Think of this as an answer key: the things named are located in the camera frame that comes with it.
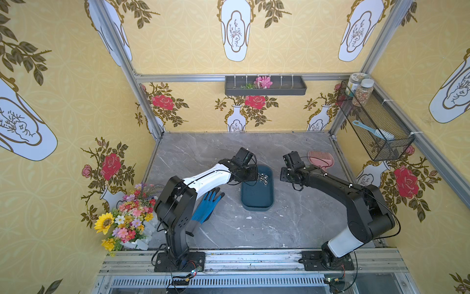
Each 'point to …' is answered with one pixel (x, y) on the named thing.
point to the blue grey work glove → (204, 209)
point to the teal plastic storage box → (258, 195)
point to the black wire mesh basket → (376, 114)
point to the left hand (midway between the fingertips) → (248, 173)
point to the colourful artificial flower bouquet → (125, 223)
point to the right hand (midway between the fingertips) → (289, 172)
